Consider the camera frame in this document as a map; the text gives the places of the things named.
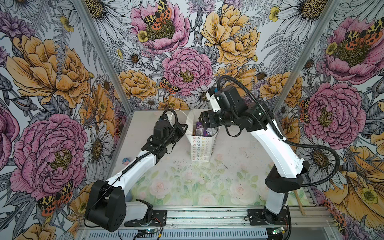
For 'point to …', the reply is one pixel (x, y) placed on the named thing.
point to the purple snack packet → (200, 131)
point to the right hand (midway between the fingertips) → (208, 122)
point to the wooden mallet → (302, 211)
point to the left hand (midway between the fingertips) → (189, 129)
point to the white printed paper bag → (202, 147)
